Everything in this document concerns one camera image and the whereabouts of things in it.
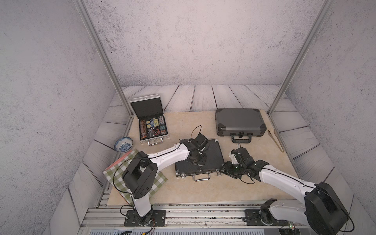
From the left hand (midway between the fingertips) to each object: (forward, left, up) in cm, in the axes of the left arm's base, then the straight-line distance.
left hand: (205, 163), depth 86 cm
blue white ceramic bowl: (+18, +54, -5) cm, 57 cm away
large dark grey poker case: (+26, -26, +5) cm, 37 cm away
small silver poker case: (+34, +36, -4) cm, 50 cm away
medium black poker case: (+2, -5, -1) cm, 5 cm away
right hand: (-5, -9, 0) cm, 10 cm away
